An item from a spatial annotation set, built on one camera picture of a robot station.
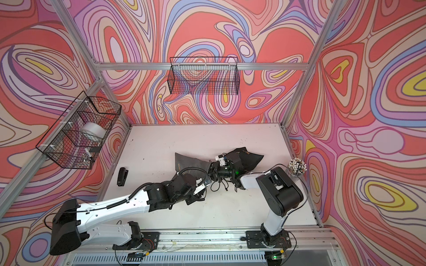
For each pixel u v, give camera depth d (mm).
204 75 938
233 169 730
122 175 907
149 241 725
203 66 864
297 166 768
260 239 732
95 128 750
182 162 881
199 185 628
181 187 556
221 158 864
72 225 398
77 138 784
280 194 479
